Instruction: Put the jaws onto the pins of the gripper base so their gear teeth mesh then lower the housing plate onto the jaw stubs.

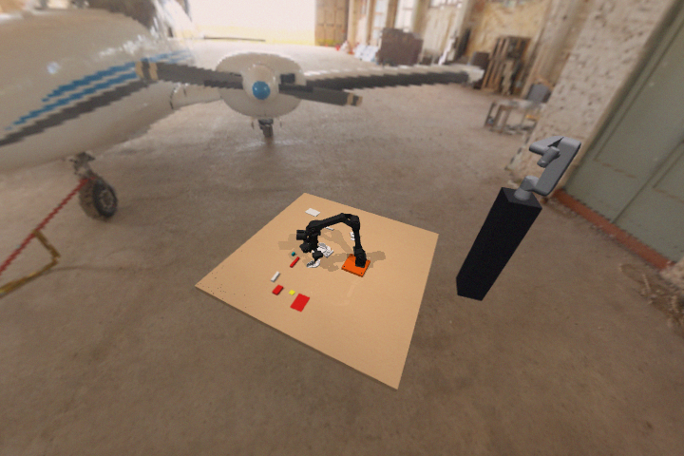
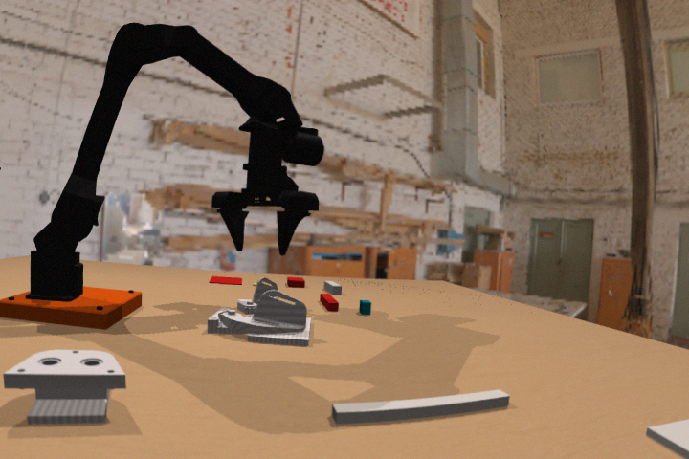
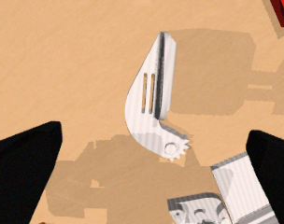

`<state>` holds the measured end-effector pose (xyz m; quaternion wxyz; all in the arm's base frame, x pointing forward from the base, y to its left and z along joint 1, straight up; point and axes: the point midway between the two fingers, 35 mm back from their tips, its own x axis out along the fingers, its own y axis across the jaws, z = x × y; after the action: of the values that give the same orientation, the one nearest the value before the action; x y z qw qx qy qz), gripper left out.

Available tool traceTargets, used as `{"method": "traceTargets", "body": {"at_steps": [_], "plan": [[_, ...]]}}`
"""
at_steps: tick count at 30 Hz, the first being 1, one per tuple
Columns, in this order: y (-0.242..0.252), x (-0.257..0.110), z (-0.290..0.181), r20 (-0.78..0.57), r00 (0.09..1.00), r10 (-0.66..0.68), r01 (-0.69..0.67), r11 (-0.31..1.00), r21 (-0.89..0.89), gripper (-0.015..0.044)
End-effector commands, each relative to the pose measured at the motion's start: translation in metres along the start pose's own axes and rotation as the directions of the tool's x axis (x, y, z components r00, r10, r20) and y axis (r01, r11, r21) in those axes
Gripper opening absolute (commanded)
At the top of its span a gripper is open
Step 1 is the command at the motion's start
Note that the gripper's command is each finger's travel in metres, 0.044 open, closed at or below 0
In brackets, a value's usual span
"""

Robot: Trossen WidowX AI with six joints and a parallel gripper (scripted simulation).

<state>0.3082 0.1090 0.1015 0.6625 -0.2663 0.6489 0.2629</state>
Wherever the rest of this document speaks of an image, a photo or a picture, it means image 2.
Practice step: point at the small teal block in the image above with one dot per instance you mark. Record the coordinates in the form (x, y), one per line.
(365, 307)

